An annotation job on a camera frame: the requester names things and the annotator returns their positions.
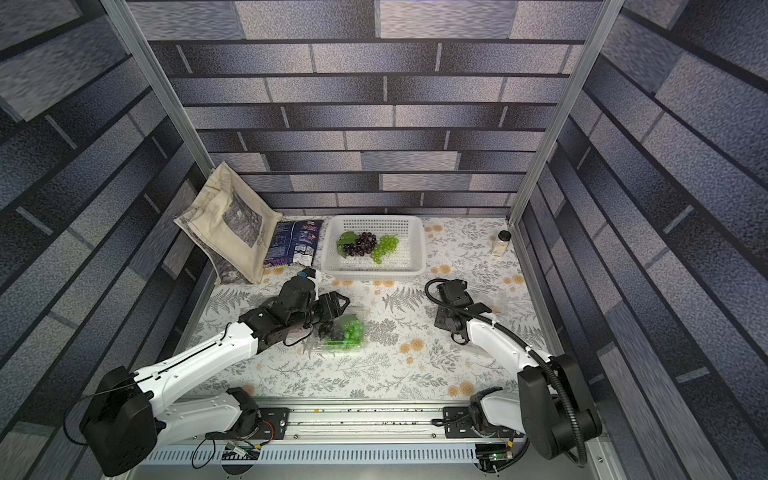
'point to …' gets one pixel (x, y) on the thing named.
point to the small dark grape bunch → (326, 330)
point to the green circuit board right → (501, 456)
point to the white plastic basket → (406, 263)
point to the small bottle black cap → (500, 247)
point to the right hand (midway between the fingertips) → (447, 316)
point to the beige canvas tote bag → (230, 221)
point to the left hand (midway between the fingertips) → (345, 302)
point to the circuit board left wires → (242, 450)
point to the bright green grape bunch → (352, 335)
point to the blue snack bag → (293, 242)
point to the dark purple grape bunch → (353, 244)
